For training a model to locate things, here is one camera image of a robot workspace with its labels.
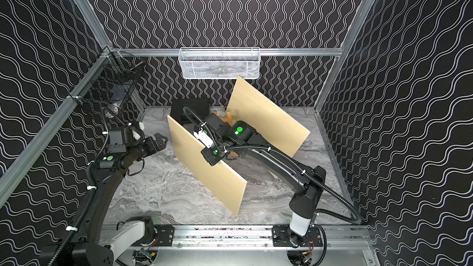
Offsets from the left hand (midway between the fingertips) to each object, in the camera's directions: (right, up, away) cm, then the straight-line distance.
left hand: (157, 139), depth 77 cm
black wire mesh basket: (-34, +30, +21) cm, 50 cm away
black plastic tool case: (+10, +18, +39) cm, 44 cm away
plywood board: (+28, -15, -7) cm, 32 cm away
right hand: (+22, -5, -6) cm, 24 cm away
